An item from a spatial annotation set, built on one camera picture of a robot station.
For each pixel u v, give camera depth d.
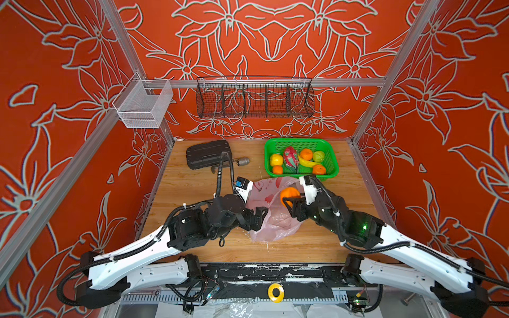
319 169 1.00
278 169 0.99
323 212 0.49
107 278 0.39
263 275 0.74
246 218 0.54
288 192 0.67
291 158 1.00
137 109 0.88
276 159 1.01
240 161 1.05
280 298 0.68
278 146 1.10
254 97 0.98
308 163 1.04
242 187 0.53
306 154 1.06
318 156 1.04
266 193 0.89
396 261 0.46
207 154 1.05
